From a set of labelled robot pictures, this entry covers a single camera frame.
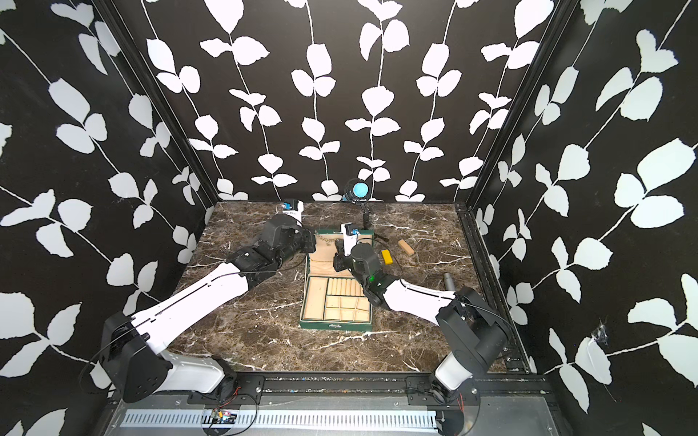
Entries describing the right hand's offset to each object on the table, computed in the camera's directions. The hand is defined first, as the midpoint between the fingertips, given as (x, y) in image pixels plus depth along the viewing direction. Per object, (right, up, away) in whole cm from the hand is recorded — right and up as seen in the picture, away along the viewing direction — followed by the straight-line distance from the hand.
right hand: (333, 238), depth 83 cm
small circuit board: (-29, -47, -13) cm, 57 cm away
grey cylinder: (+40, -17, +11) cm, 45 cm away
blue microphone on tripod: (+8, +15, +5) cm, 18 cm away
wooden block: (+27, -5, +23) cm, 36 cm away
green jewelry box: (-1, -20, +4) cm, 21 cm away
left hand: (-5, +4, -6) cm, 8 cm away
